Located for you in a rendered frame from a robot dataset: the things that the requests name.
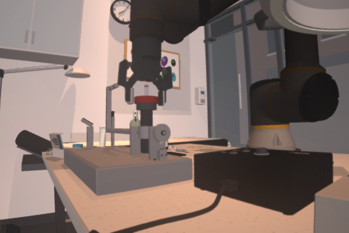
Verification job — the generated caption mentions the wood framed notice board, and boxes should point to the wood framed notice board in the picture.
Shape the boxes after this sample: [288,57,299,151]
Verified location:
[124,38,181,90]

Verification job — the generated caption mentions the black cable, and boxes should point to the black cable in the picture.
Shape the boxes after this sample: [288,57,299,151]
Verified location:
[118,179,238,233]

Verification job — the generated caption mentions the grey wall cabinet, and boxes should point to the grey wall cabinet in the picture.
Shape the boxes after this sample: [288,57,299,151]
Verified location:
[0,0,85,66]

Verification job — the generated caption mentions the grey latch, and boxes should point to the grey latch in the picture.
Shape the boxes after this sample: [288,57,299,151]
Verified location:
[157,141,168,162]

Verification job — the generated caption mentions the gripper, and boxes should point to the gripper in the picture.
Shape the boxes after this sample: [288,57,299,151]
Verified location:
[117,38,173,107]

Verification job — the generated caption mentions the grey glass door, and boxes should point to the grey glass door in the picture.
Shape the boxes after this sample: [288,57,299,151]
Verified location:
[203,0,349,148]

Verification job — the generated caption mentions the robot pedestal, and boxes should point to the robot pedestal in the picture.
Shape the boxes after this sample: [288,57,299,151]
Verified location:
[246,125,297,151]

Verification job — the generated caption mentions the white ring magnifier lamp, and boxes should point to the white ring magnifier lamp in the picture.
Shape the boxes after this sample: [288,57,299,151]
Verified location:
[254,0,349,36]

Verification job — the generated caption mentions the red depth ring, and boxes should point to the red depth ring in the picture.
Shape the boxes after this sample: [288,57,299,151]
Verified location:
[134,94,159,105]

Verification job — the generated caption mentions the green bottle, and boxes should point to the green bottle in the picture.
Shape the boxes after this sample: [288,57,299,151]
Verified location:
[131,110,141,128]

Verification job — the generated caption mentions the white desk lamp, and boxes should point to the white desk lamp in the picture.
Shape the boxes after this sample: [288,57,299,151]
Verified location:
[0,63,91,113]

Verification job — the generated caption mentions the black round wall clock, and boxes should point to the black round wall clock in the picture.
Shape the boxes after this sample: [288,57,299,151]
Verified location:
[110,0,132,25]

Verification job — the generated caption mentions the white striped box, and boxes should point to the white striped box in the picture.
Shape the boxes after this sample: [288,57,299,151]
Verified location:
[48,132,65,158]

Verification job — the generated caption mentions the black flat tray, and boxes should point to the black flat tray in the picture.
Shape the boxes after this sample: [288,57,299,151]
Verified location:
[21,154,46,172]

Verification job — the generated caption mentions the black table leg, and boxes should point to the black table leg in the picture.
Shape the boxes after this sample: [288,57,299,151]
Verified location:
[53,186,72,233]

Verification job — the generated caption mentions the black cylinder roll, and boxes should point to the black cylinder roll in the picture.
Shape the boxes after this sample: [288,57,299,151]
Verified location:
[14,129,53,153]

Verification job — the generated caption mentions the black control box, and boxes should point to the black control box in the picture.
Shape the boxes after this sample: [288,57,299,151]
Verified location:
[193,147,334,216]

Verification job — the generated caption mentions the white wall thermostat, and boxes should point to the white wall thermostat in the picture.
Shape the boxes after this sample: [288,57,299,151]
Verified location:
[194,86,207,106]

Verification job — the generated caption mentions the dark pen machine body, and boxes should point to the dark pen machine body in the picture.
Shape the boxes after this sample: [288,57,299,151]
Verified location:
[136,103,158,160]

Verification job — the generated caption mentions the grey hinged holder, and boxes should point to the grey hinged holder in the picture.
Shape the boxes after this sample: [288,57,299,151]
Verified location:
[80,117,95,150]

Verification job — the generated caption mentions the grey bent stand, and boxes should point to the grey bent stand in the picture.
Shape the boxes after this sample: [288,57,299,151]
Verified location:
[105,83,132,147]

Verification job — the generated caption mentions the beige box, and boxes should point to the beige box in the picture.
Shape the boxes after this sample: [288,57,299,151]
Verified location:
[314,175,349,233]

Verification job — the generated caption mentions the grey base block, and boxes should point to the grey base block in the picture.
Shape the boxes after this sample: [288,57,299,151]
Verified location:
[63,145,194,196]

